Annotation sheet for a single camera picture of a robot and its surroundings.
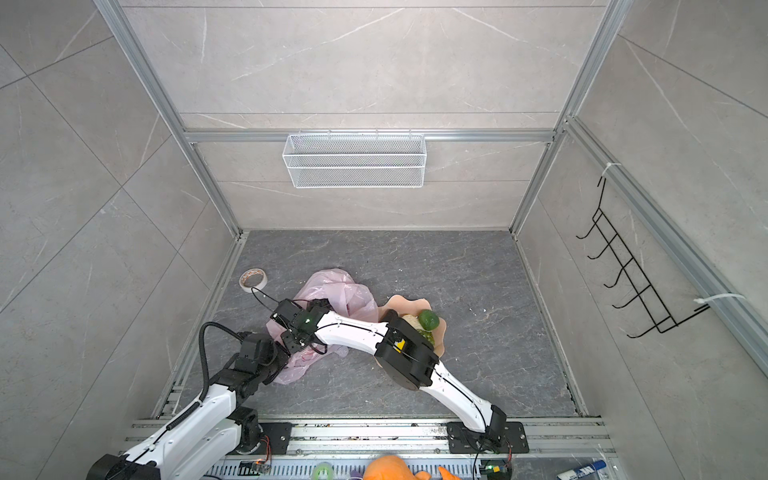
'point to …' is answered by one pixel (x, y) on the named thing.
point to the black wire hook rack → (662, 320)
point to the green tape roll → (323, 465)
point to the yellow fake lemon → (399, 344)
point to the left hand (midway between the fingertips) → (289, 344)
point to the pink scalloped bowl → (409, 310)
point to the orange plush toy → (391, 467)
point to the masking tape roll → (252, 271)
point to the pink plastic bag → (340, 293)
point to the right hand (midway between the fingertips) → (295, 338)
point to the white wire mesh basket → (354, 161)
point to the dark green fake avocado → (428, 320)
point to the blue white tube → (582, 470)
